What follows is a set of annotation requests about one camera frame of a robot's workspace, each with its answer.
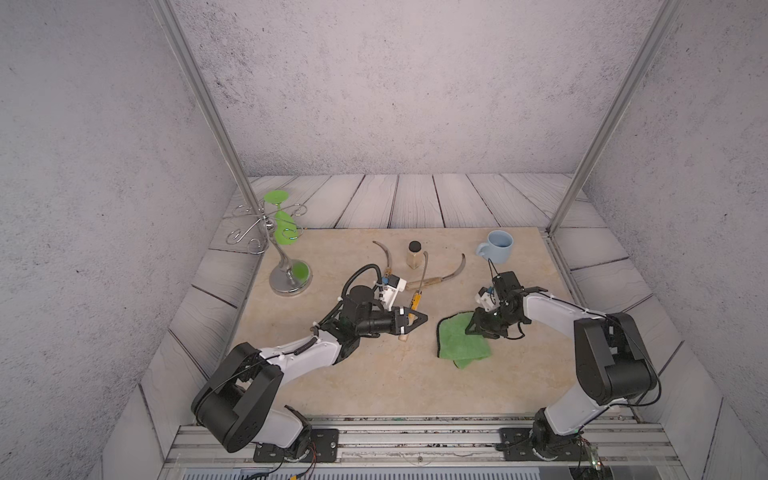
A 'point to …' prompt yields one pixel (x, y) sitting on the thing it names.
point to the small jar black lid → (415, 246)
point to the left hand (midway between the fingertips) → (428, 323)
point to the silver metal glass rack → (290, 277)
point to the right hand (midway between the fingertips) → (473, 330)
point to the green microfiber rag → (455, 344)
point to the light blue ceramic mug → (498, 247)
